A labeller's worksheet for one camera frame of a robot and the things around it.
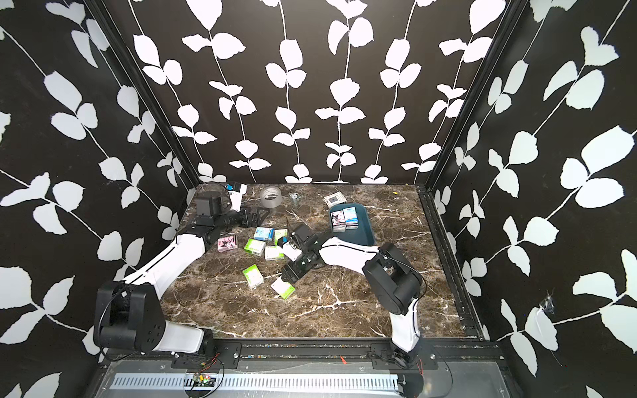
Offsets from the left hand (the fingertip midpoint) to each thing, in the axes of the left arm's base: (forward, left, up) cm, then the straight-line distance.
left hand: (261, 205), depth 85 cm
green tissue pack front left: (-18, +4, -19) cm, 26 cm away
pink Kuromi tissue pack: (+4, -28, -16) cm, 33 cm away
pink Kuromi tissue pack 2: (-5, +16, -17) cm, 24 cm away
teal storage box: (+1, -39, -21) cm, 45 cm away
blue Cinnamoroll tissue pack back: (+1, +3, -20) cm, 20 cm away
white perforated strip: (-49, +1, -21) cm, 53 cm away
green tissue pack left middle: (-5, +5, -19) cm, 20 cm away
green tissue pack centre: (-7, -2, -21) cm, 22 cm away
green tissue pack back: (+1, -4, -20) cm, 20 cm away
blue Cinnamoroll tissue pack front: (+5, -34, -16) cm, 38 cm away
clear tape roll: (+22, +2, -20) cm, 30 cm away
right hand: (-17, -8, -16) cm, 25 cm away
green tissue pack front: (-23, -7, -19) cm, 31 cm away
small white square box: (+20, -28, -21) cm, 40 cm away
